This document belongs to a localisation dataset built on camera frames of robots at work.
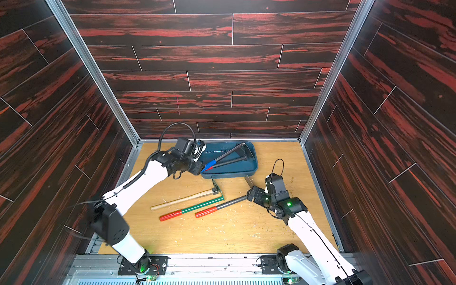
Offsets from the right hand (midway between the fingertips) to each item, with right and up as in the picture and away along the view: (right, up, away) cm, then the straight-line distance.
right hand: (258, 194), depth 81 cm
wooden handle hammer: (-21, -1, +13) cm, 25 cm away
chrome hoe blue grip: (-5, +22, +27) cm, 35 cm away
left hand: (-27, +14, +3) cm, 30 cm away
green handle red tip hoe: (-19, -5, +11) cm, 22 cm away
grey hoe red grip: (-6, +16, +26) cm, 31 cm away
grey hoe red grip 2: (-23, -10, +7) cm, 26 cm away
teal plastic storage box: (-23, +21, +31) cm, 45 cm away
